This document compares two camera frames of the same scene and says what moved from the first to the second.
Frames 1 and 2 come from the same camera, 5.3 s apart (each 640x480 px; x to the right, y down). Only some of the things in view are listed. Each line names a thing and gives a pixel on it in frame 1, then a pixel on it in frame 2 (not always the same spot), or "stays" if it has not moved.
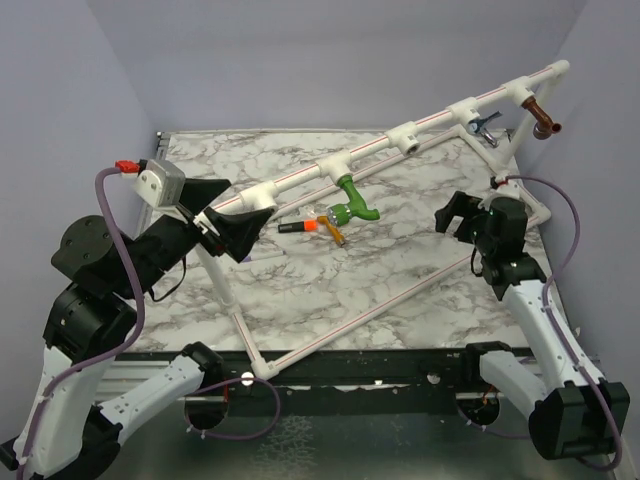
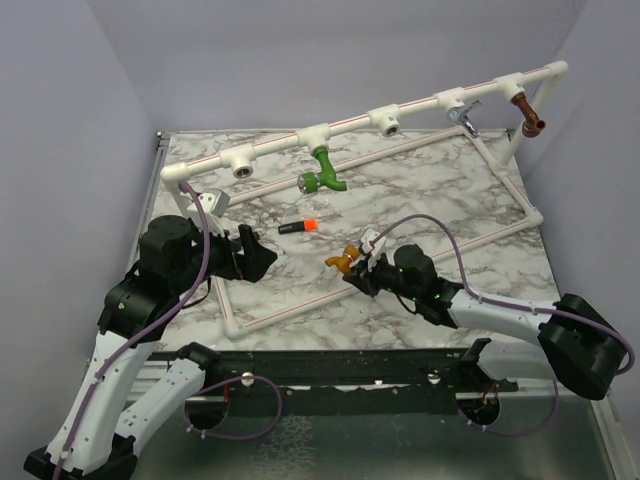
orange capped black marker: [301, 226] stays
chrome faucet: [478, 126] to [458, 115]
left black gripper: [239, 232] to [256, 257]
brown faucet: [544, 126] to [533, 125]
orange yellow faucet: [324, 219] to [344, 262]
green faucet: [342, 213] to [308, 182]
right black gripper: [461, 204] to [365, 280]
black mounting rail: [353, 383] stays
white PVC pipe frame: [409, 138] to [535, 88]
